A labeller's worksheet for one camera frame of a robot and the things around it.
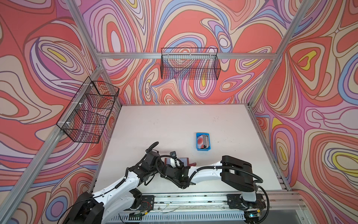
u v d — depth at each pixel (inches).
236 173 19.4
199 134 38.7
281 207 28.6
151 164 25.6
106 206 17.0
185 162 34.0
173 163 29.8
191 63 37.7
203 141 36.6
